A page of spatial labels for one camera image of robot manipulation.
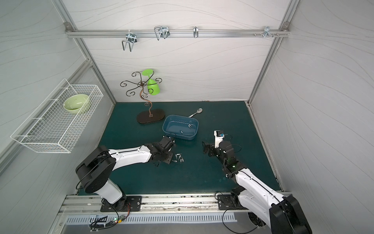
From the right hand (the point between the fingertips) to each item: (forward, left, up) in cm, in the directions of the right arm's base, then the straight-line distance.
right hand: (211, 140), depth 84 cm
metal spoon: (+33, +7, -12) cm, 36 cm away
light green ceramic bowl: (+5, +71, +23) cm, 75 cm away
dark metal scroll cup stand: (+26, +43, -10) cm, 51 cm away
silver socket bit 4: (-8, +18, -11) cm, 22 cm away
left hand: (-7, +25, -11) cm, 28 cm away
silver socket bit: (+18, +14, -11) cm, 25 cm away
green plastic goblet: (+22, +35, +20) cm, 46 cm away
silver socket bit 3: (-5, +19, -11) cm, 23 cm away
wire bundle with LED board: (-42, +55, -12) cm, 70 cm away
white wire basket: (-5, +75, +20) cm, 78 cm away
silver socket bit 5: (-9, +22, -12) cm, 26 cm away
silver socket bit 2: (+12, +19, -11) cm, 25 cm away
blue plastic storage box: (+18, +20, -14) cm, 30 cm away
